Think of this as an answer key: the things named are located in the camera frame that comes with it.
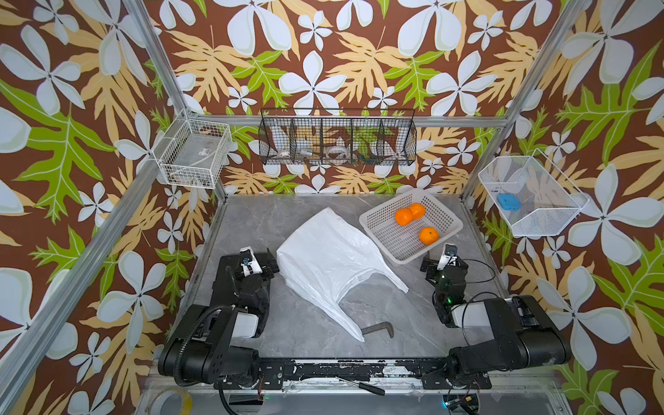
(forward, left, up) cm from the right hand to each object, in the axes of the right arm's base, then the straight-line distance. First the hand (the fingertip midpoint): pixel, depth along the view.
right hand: (441, 253), depth 90 cm
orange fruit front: (+11, +1, -4) cm, 11 cm away
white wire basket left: (+24, +86, +26) cm, 93 cm away
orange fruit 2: (+23, +2, -3) cm, 24 cm away
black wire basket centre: (+38, +38, +23) cm, 58 cm away
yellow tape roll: (-42, +83, -8) cm, 94 cm away
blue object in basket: (+9, -19, +17) cm, 27 cm away
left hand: (-2, +65, +4) cm, 65 cm away
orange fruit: (+20, +9, -3) cm, 22 cm away
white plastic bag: (+1, +40, -3) cm, 40 cm away
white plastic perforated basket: (+19, +6, -7) cm, 21 cm away
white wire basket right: (+5, -26, +22) cm, 35 cm away
